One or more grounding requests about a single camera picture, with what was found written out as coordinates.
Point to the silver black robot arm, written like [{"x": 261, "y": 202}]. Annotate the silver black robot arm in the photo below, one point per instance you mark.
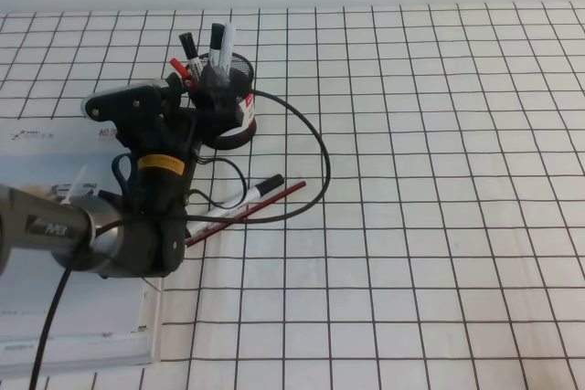
[{"x": 66, "y": 231}]

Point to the black cap whiteboard marker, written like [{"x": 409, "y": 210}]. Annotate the black cap whiteboard marker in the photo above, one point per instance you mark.
[{"x": 231, "y": 207}]

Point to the red pen leaning in holder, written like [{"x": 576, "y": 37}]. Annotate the red pen leaning in holder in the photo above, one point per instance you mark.
[{"x": 184, "y": 73}]

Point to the white grey pen in holder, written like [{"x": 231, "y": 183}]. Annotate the white grey pen in holder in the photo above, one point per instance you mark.
[{"x": 226, "y": 51}]

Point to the white brochure stack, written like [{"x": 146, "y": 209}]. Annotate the white brochure stack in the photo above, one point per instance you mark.
[{"x": 99, "y": 322}]

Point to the dark red pencil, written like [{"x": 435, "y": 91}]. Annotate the dark red pencil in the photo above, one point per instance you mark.
[{"x": 245, "y": 214}]

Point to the black mesh pen holder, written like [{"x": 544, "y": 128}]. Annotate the black mesh pen holder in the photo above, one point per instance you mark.
[{"x": 244, "y": 111}]

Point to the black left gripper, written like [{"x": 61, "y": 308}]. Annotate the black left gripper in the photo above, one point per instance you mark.
[{"x": 147, "y": 236}]

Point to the black cap marker in holder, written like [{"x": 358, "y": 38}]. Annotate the black cap marker in holder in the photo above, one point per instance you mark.
[{"x": 190, "y": 49}]

